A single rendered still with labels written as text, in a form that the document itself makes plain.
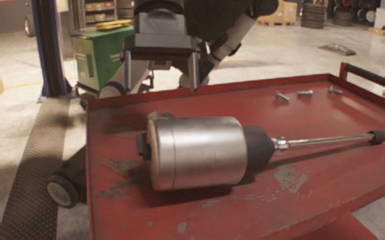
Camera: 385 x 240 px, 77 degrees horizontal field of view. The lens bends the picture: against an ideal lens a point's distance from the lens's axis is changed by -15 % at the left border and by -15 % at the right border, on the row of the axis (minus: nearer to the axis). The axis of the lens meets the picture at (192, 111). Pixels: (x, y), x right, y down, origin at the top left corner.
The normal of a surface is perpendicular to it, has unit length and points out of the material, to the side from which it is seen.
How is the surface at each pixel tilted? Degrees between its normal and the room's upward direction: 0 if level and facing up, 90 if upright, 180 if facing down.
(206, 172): 86
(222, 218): 0
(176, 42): 54
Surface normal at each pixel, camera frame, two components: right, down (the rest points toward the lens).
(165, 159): 0.29, 0.00
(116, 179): 0.00, -0.91
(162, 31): 0.28, -0.22
